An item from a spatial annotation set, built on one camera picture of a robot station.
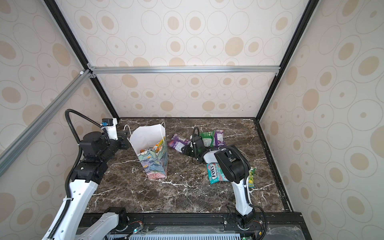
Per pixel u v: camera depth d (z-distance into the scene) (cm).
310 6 68
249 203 60
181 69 87
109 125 57
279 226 73
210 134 103
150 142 88
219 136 103
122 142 61
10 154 51
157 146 78
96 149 49
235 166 55
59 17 70
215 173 88
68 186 45
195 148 80
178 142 101
